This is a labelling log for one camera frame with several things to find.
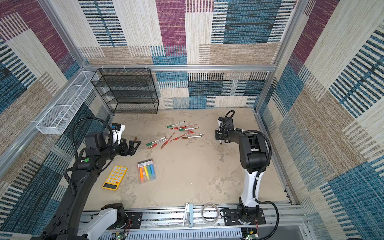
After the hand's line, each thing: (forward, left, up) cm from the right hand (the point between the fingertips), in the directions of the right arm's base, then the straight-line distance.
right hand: (219, 135), depth 105 cm
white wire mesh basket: (-11, +81, +34) cm, 89 cm away
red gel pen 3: (+8, +26, 0) cm, 27 cm away
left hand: (-17, +49, +23) cm, 56 cm away
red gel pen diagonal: (-4, +36, 0) cm, 37 cm away
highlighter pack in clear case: (-24, +46, 0) cm, 52 cm away
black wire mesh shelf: (+30, +64, +17) cm, 73 cm away
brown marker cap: (-1, +58, 0) cm, 58 cm away
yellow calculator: (-28, +63, +1) cm, 69 cm away
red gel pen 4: (+4, +19, -1) cm, 19 cm away
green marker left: (-4, +46, 0) cm, 46 cm away
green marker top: (+10, +34, -1) cm, 36 cm away
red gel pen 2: (-1, +30, -1) cm, 30 cm away
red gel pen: (-5, +42, 0) cm, 42 cm away
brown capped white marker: (-5, 0, -1) cm, 5 cm away
